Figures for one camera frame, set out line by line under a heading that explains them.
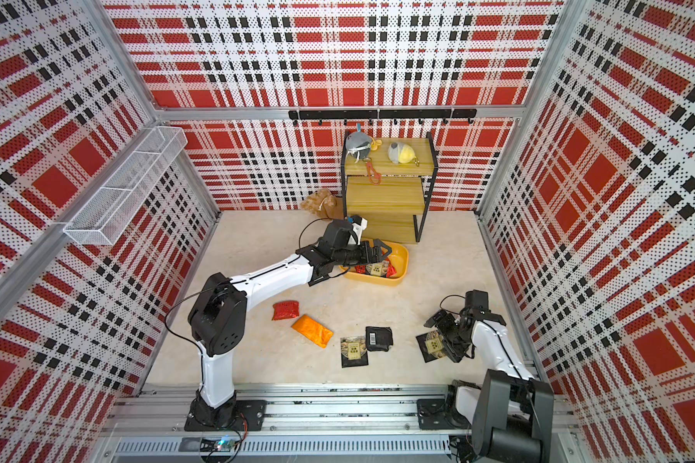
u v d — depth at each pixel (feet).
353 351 2.76
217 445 2.27
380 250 2.61
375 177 2.81
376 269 3.29
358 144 2.82
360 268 3.27
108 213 2.32
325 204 3.54
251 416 2.42
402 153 2.76
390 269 3.33
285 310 2.90
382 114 2.91
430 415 2.40
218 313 1.65
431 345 2.78
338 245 2.29
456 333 2.36
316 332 2.83
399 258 3.39
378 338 2.83
